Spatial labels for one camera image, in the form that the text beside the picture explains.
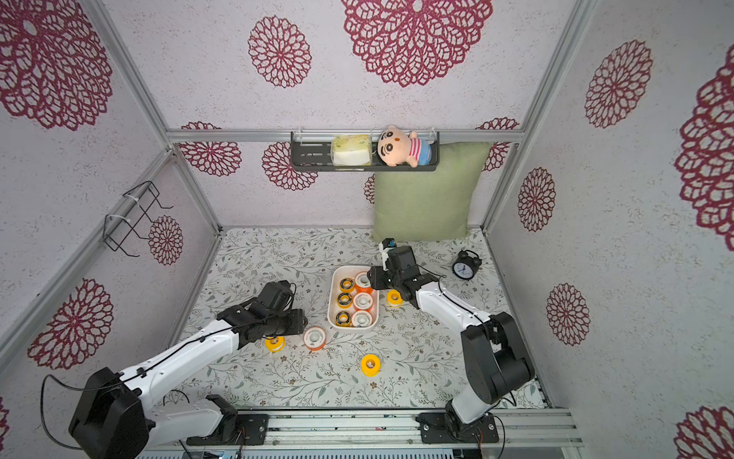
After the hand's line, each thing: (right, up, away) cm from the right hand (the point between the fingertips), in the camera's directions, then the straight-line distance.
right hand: (371, 269), depth 89 cm
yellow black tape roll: (-9, -6, +12) cm, 16 cm away
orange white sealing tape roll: (-3, -5, +8) cm, 10 cm away
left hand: (-21, -15, -6) cm, 26 cm away
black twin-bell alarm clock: (+34, +1, +11) cm, 36 cm away
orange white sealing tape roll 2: (-3, -11, +8) cm, 14 cm away
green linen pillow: (+21, +22, +11) cm, 33 cm away
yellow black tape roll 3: (-10, -17, +2) cm, 20 cm away
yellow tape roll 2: (0, -28, -6) cm, 28 cm away
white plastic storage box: (-6, -12, +7) cm, 15 cm away
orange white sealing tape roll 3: (-3, -16, +3) cm, 17 cm away
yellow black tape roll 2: (-10, -12, +8) cm, 17 cm away
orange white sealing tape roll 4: (-18, -21, 0) cm, 28 cm away
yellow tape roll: (-29, -23, -2) cm, 37 cm away
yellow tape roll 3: (+8, -10, +8) cm, 15 cm away
